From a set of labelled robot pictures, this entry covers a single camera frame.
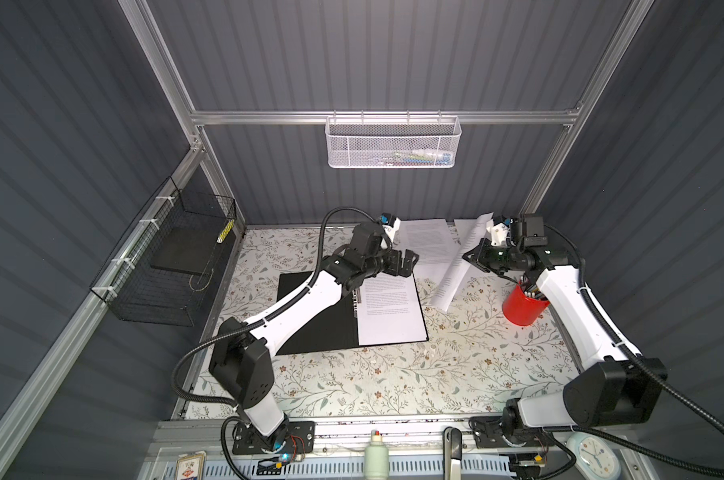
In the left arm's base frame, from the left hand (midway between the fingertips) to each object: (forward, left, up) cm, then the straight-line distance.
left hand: (402, 252), depth 79 cm
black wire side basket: (-5, +60, +2) cm, 60 cm away
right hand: (-2, -17, -1) cm, 17 cm away
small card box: (-42, +54, -26) cm, 73 cm away
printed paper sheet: (-4, +2, -25) cm, 26 cm away
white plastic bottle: (-43, +10, -18) cm, 48 cm away
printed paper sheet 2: (+27, -19, -25) cm, 41 cm away
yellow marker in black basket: (+9, +49, +1) cm, 49 cm away
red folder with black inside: (-7, +20, -27) cm, 35 cm away
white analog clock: (-46, -41, -22) cm, 65 cm away
